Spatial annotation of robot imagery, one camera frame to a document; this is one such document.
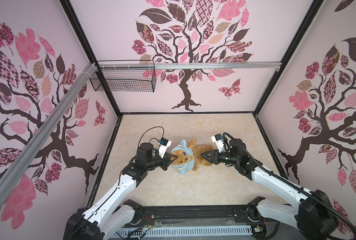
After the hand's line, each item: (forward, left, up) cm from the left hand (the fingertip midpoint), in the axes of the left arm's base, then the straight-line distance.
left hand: (176, 159), depth 76 cm
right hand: (+2, -14, +2) cm, 14 cm away
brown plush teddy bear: (0, -3, +2) cm, 4 cm away
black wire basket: (+73, +44, 0) cm, 85 cm away
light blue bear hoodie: (-4, -4, -5) cm, 7 cm away
